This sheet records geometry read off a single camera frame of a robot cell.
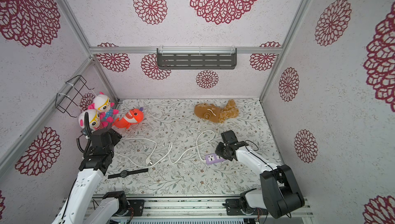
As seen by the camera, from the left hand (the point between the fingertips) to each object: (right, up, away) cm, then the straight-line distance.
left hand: (110, 136), depth 79 cm
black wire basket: (-19, +21, -2) cm, 29 cm away
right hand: (+57, -9, +11) cm, 58 cm away
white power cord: (+17, -17, +9) cm, 26 cm away
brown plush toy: (+55, +12, +21) cm, 61 cm away
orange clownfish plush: (-1, +9, +21) cm, 23 cm away
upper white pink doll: (-13, +17, +15) cm, 27 cm away
